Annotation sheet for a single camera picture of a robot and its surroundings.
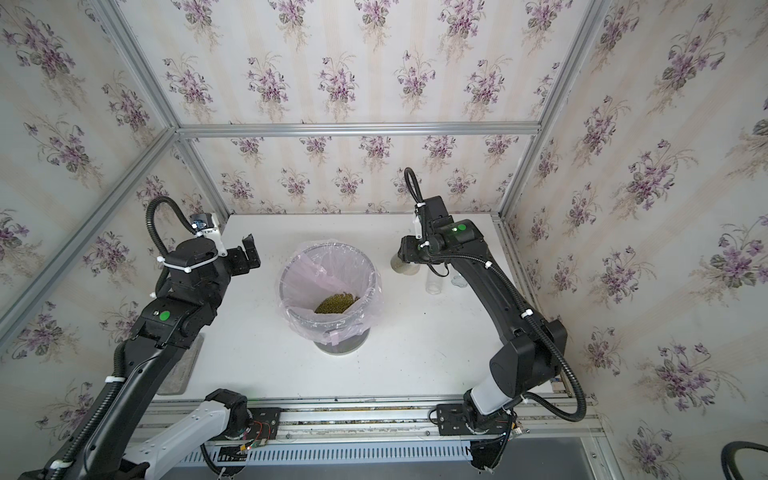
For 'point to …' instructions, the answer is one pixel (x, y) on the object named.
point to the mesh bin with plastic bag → (332, 292)
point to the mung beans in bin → (336, 303)
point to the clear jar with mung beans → (434, 283)
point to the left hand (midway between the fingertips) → (230, 242)
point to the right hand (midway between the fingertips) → (415, 253)
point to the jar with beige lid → (459, 281)
